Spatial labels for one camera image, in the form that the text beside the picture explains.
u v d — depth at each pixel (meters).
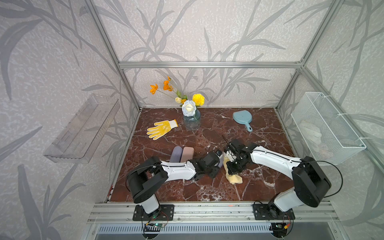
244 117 1.14
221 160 0.88
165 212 0.73
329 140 0.59
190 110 0.76
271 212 0.65
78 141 0.67
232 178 0.78
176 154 0.91
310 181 0.44
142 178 0.46
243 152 0.64
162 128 1.08
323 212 0.75
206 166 0.67
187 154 0.94
